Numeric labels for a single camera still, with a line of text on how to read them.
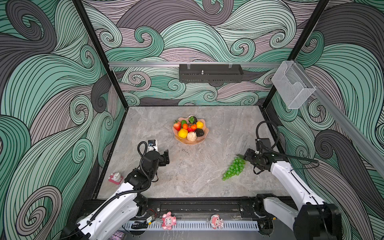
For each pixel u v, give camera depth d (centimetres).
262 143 65
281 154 99
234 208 75
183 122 104
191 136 93
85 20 75
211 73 94
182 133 97
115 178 75
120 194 50
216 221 67
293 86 76
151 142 70
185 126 97
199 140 98
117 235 64
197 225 70
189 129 98
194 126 97
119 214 56
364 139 54
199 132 95
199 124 101
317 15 74
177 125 98
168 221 67
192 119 101
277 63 95
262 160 59
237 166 83
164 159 72
